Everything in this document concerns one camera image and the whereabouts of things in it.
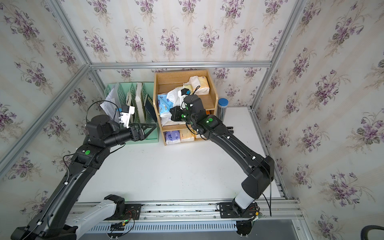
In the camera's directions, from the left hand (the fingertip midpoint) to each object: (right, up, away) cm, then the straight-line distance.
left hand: (152, 127), depth 62 cm
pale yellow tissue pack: (+13, -7, +33) cm, 36 cm away
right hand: (+7, +8, +8) cm, 13 cm away
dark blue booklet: (-14, +14, +43) cm, 48 cm away
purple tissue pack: (+4, -7, +32) cm, 34 cm away
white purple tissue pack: (+2, +3, +21) cm, 21 cm away
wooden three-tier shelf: (+4, +22, +25) cm, 34 cm away
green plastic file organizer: (-20, +14, +30) cm, 39 cm away
